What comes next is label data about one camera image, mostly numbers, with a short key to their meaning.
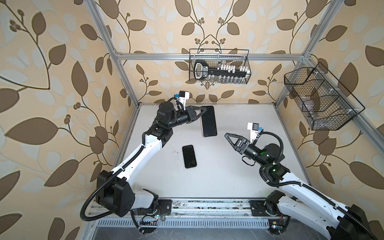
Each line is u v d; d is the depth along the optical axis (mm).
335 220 409
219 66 806
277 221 721
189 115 611
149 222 736
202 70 839
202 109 670
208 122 678
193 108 632
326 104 725
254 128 618
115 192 399
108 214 441
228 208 753
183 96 652
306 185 494
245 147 587
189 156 912
